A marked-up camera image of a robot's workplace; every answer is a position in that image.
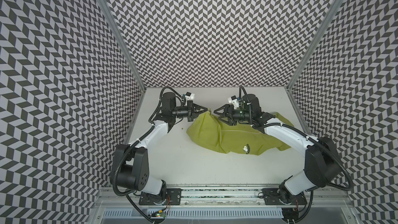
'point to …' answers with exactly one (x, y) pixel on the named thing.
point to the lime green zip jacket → (209, 130)
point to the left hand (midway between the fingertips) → (204, 110)
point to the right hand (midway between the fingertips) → (217, 113)
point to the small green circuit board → (160, 214)
